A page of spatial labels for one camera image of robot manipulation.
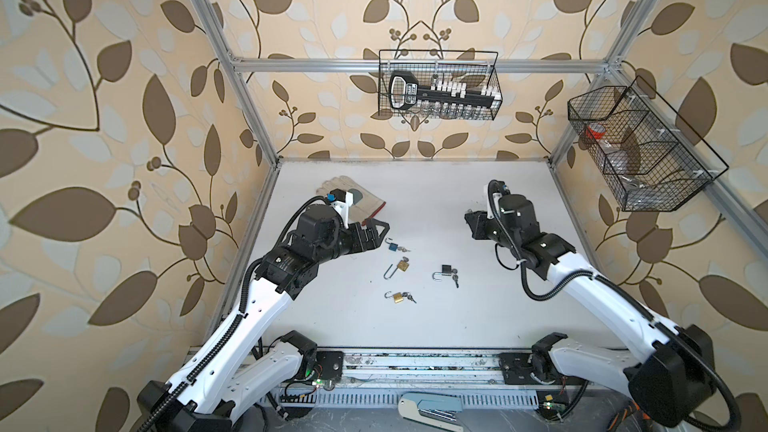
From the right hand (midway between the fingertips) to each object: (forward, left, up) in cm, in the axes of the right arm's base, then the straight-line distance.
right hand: (470, 219), depth 81 cm
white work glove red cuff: (+19, +31, -18) cm, 40 cm away
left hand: (-7, +25, +7) cm, 27 cm away
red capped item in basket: (+23, -40, +10) cm, 47 cm away
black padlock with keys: (-6, +5, -19) cm, 21 cm away
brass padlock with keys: (-13, +20, -19) cm, 31 cm away
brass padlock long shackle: (-4, +19, -18) cm, 27 cm away
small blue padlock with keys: (+2, +21, -19) cm, 28 cm away
